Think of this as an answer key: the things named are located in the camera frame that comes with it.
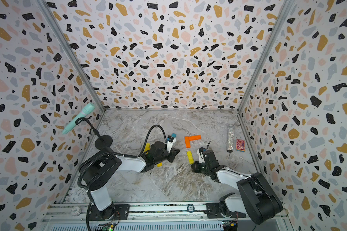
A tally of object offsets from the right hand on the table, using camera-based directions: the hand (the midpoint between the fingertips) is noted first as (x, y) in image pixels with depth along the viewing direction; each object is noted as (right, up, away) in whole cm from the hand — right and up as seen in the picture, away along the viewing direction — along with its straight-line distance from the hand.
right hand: (194, 165), depth 89 cm
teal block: (-14, +18, +16) cm, 28 cm away
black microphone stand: (-61, +13, +10) cm, 63 cm away
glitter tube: (+26, +16, +11) cm, 33 cm away
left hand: (-7, +10, -1) cm, 12 cm away
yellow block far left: (-32, +9, +11) cm, 35 cm away
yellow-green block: (-2, +4, +5) cm, 6 cm away
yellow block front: (-21, +2, -3) cm, 21 cm away
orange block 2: (-4, +13, +14) cm, 19 cm away
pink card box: (+33, +11, +10) cm, 36 cm away
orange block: (+2, +16, +14) cm, 21 cm away
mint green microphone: (-57, +34, -13) cm, 68 cm away
